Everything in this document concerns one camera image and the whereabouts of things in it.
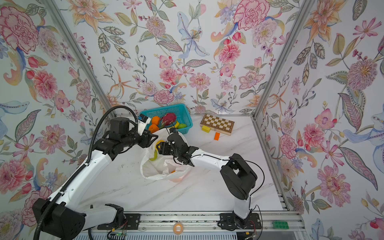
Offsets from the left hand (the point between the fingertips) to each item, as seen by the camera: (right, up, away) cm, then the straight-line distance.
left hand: (154, 134), depth 76 cm
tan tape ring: (+11, -45, -4) cm, 47 cm away
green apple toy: (+12, +5, +31) cm, 34 cm away
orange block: (+37, -2, +33) cm, 50 cm away
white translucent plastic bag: (-3, -20, +17) cm, 26 cm away
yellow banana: (+7, +6, +36) cm, 38 cm away
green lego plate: (+63, -44, -4) cm, 77 cm away
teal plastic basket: (+9, +18, +44) cm, 49 cm away
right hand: (+1, -7, +10) cm, 12 cm away
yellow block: (+29, +3, +35) cm, 46 cm away
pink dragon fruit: (+2, +11, +36) cm, 38 cm away
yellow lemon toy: (+1, -5, +4) cm, 7 cm away
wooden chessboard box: (+39, +6, +37) cm, 54 cm away
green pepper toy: (-4, -15, +18) cm, 23 cm away
